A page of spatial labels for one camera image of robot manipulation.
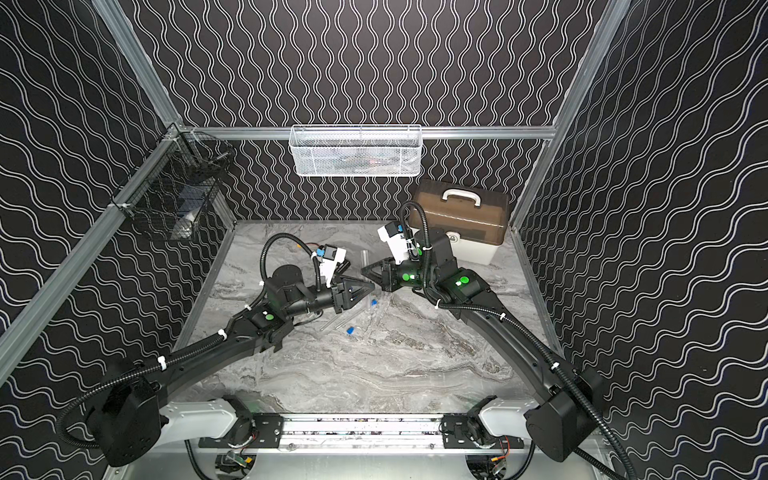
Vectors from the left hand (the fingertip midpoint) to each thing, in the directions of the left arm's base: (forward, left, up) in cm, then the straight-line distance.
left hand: (372, 282), depth 68 cm
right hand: (+4, +2, 0) cm, 4 cm away
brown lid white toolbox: (+33, -30, -10) cm, 46 cm away
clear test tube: (+5, +2, +2) cm, 6 cm away
